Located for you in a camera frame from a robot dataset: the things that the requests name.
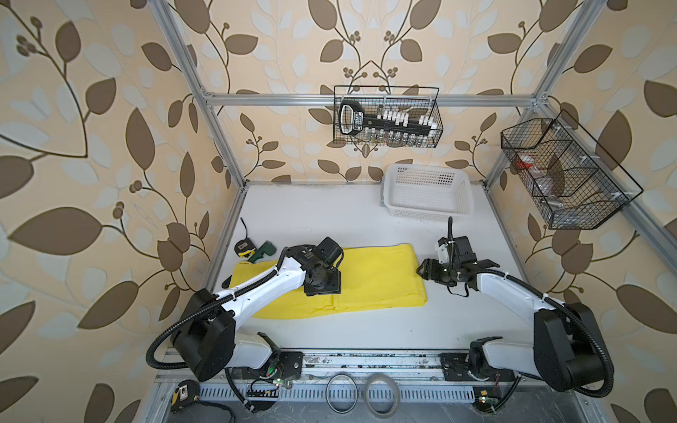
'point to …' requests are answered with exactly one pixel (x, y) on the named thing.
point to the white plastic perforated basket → (427, 191)
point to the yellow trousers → (370, 278)
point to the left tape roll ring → (326, 393)
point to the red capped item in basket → (524, 161)
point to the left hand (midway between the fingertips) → (331, 287)
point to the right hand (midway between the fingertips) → (425, 272)
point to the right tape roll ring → (374, 380)
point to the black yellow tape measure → (184, 395)
